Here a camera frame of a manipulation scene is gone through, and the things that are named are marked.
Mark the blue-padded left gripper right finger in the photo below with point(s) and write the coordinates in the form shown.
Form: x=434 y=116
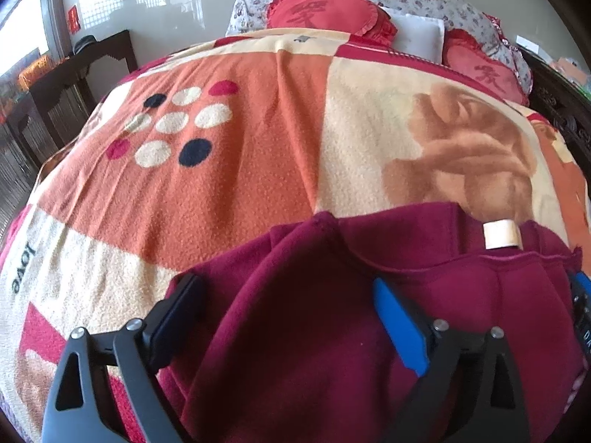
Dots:
x=468 y=388

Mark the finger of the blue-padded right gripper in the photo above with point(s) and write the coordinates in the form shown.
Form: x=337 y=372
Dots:
x=584 y=281

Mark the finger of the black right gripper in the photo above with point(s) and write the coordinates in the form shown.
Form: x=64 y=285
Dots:
x=581 y=313

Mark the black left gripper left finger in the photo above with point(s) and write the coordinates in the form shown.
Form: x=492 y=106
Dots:
x=81 y=406

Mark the maroon long-sleeve sweater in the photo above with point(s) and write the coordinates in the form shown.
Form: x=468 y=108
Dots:
x=288 y=346

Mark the dark carved wooden nightstand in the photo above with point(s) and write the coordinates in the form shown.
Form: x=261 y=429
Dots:
x=561 y=102

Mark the right red heart cushion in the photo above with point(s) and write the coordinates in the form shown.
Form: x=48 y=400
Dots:
x=464 y=54

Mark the red heart cushion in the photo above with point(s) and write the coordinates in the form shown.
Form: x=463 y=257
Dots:
x=464 y=54
x=360 y=18

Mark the orange cream love blanket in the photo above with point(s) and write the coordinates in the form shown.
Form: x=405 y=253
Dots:
x=209 y=147

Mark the white square pillow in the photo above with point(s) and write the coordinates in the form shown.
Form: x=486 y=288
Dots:
x=419 y=36

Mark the dark wooden side table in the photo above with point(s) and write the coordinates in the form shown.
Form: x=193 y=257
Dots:
x=44 y=95

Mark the orange basket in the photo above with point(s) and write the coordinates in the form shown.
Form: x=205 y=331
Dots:
x=35 y=71

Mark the floral patterned pillow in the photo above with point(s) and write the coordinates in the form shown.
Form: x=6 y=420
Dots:
x=250 y=15

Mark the black hat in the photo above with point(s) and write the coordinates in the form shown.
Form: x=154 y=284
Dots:
x=83 y=43

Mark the left red heart cushion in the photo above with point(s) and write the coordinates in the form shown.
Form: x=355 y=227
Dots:
x=360 y=18

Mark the red wall sticker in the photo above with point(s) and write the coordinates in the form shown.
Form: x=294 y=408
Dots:
x=72 y=19

